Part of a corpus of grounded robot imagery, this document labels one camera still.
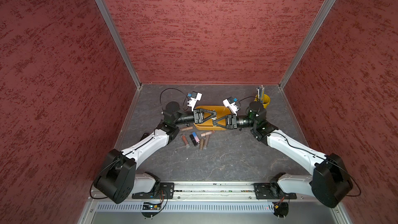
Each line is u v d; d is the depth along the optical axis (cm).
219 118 67
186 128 95
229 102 68
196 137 92
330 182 41
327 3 78
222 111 69
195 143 90
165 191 75
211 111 66
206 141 90
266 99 100
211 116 67
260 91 96
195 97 67
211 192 75
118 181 41
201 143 89
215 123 67
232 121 63
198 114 63
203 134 92
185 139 92
